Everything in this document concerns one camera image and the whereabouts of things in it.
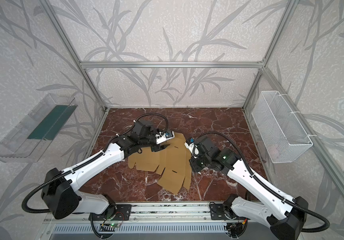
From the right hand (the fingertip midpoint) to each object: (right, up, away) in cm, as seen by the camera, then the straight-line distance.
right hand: (189, 161), depth 73 cm
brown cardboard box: (-8, -2, +10) cm, 13 cm away
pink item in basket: (+42, +5, +1) cm, 43 cm away
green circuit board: (-36, -30, -3) cm, 47 cm away
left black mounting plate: (-33, -26, 0) cm, 42 cm away
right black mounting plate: (+14, -26, +1) cm, 29 cm away
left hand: (-12, +11, +6) cm, 17 cm away
